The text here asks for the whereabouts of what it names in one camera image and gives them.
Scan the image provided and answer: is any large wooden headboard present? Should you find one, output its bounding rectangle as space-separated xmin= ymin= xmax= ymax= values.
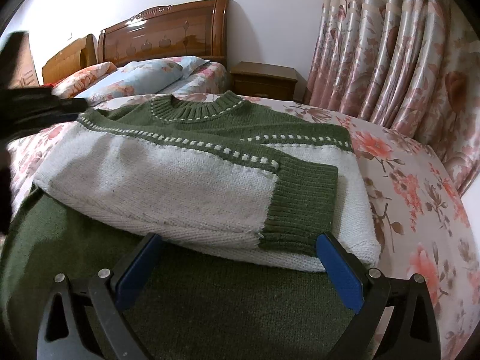
xmin=97 ymin=0 xmax=230 ymax=68

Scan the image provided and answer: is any dark wooden nightstand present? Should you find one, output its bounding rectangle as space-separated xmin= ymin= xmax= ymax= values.
xmin=229 ymin=61 xmax=305 ymax=102

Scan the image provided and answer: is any light wooden wardrobe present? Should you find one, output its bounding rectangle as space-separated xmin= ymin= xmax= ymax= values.
xmin=8 ymin=33 xmax=39 ymax=89

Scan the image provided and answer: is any pink floral pillow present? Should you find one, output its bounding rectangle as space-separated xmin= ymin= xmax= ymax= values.
xmin=52 ymin=62 xmax=117 ymax=98

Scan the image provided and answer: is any light blue floral pillow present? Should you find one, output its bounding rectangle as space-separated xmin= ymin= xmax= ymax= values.
xmin=76 ymin=56 xmax=209 ymax=104

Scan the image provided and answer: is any green and white knit sweater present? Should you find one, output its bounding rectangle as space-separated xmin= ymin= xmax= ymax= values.
xmin=1 ymin=93 xmax=381 ymax=359

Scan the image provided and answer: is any small wooden headboard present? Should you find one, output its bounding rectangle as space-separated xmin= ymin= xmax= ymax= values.
xmin=41 ymin=34 xmax=98 ymax=85

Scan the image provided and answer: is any floral pink curtain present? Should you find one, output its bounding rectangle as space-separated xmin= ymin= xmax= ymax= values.
xmin=304 ymin=0 xmax=479 ymax=193

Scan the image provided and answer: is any floral pink bed quilt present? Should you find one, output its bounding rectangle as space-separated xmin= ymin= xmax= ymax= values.
xmin=10 ymin=94 xmax=479 ymax=359

